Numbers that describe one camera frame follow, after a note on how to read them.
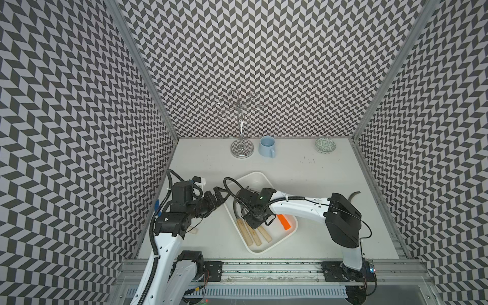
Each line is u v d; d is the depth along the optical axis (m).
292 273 0.75
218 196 0.65
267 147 1.07
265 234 0.79
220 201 0.64
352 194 0.92
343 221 0.47
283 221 0.86
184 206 0.55
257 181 0.97
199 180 0.69
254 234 0.81
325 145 1.12
